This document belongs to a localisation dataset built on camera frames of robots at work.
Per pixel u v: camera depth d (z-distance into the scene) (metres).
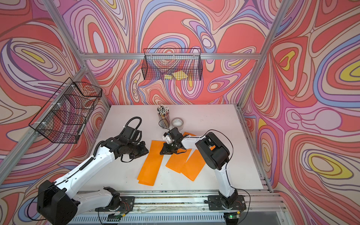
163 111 0.93
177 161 0.87
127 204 0.72
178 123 1.08
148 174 0.82
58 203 0.38
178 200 0.75
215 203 0.72
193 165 0.87
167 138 0.91
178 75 0.91
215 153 0.54
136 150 0.67
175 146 0.78
